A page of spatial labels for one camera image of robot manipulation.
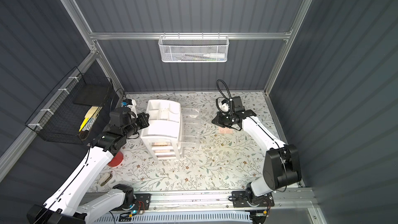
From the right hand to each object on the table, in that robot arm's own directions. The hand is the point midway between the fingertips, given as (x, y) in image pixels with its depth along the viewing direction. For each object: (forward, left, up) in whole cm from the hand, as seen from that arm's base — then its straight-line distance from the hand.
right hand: (214, 121), depth 84 cm
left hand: (-4, +32, +10) cm, 34 cm away
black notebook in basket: (+8, +66, +12) cm, 67 cm away
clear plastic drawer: (+7, +14, -17) cm, 23 cm away
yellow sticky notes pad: (-2, +62, +11) cm, 63 cm away
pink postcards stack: (+4, -8, -17) cm, 19 cm away
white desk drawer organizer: (-12, +25, +4) cm, 28 cm away
